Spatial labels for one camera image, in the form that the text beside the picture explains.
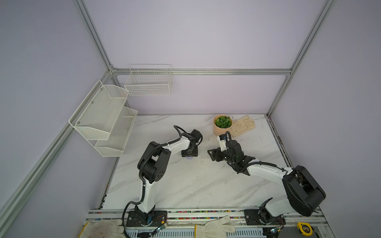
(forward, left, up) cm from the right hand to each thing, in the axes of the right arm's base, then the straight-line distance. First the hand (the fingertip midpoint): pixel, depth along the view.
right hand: (212, 149), depth 88 cm
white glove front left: (-40, +52, -9) cm, 66 cm away
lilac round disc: (0, +14, -9) cm, 17 cm away
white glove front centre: (-38, 0, -10) cm, 40 cm away
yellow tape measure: (-38, -43, -9) cm, 58 cm away
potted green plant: (+21, -8, 0) cm, 23 cm away
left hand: (+1, +13, -9) cm, 16 cm away
